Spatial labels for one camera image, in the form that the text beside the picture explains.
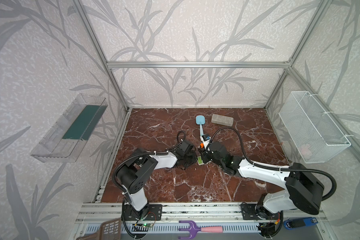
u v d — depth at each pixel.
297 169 0.46
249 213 0.73
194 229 0.69
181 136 1.07
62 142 0.64
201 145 0.79
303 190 0.42
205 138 0.72
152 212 0.73
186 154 0.74
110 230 0.70
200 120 1.12
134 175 0.47
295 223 0.71
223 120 1.09
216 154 0.63
